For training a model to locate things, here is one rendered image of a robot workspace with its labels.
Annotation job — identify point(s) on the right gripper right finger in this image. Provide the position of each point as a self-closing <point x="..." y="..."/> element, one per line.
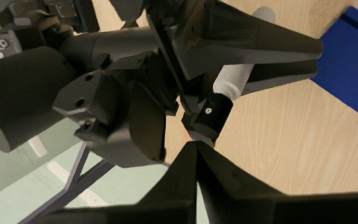
<point x="231" y="195"/>

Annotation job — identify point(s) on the tan flat rectangular board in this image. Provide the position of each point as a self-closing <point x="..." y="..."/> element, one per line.
<point x="185" y="136"/>

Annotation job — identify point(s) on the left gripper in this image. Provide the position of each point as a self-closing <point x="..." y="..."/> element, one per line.
<point x="187" y="43"/>

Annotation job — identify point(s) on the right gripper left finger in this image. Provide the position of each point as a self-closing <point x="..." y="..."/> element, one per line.
<point x="172" y="200"/>

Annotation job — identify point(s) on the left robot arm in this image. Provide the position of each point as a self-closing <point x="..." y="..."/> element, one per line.
<point x="119" y="119"/>

